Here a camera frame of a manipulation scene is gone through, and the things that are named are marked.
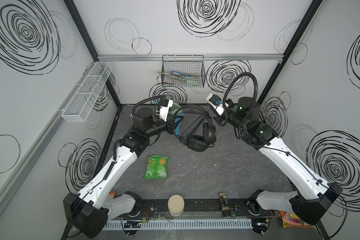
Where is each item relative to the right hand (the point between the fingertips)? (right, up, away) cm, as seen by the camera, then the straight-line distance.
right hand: (211, 98), depth 64 cm
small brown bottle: (+8, -51, +8) cm, 52 cm away
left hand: (-12, -9, +2) cm, 15 cm away
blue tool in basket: (-16, +19, +27) cm, 37 cm away
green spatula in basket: (-9, +14, +22) cm, 27 cm away
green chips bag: (-27, -37, +20) cm, 50 cm away
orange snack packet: (-49, -49, +13) cm, 70 cm away
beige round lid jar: (-16, -50, +5) cm, 52 cm away
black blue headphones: (-6, -19, -4) cm, 20 cm away
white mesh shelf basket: (-63, -5, +7) cm, 64 cm away
